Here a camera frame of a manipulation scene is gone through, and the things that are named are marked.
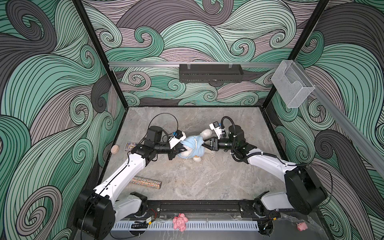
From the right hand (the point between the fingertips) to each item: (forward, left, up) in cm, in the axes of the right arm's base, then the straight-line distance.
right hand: (201, 144), depth 77 cm
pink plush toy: (-33, +10, -14) cm, 37 cm away
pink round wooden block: (+5, +54, -15) cm, 57 cm away
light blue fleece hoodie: (-2, +3, +5) cm, 6 cm away
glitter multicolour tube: (-15, +30, -15) cm, 37 cm away
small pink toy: (-33, -46, -16) cm, 59 cm away
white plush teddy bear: (+6, -2, 0) cm, 7 cm away
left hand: (-2, +8, +1) cm, 8 cm away
